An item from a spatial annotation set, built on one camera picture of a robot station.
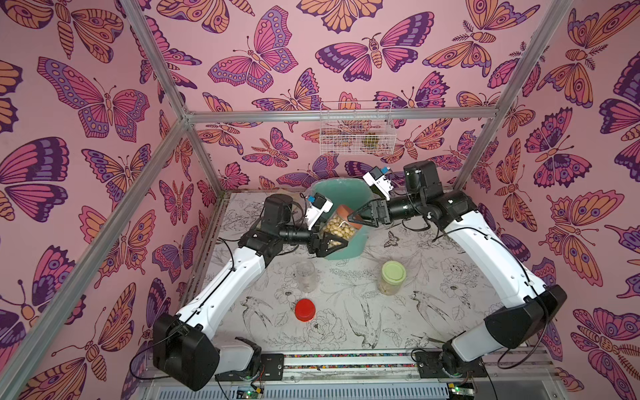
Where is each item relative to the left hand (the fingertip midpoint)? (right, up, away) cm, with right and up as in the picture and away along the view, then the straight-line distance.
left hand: (342, 235), depth 69 cm
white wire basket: (+7, +39, +27) cm, 48 cm away
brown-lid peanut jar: (-1, +3, -1) cm, 3 cm away
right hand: (+4, +6, -3) cm, 7 cm away
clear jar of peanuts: (-12, -18, +25) cm, 33 cm away
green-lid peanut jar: (+17, -14, +12) cm, 25 cm away
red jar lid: (-12, -27, +16) cm, 33 cm away
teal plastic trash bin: (+4, +14, +23) cm, 27 cm away
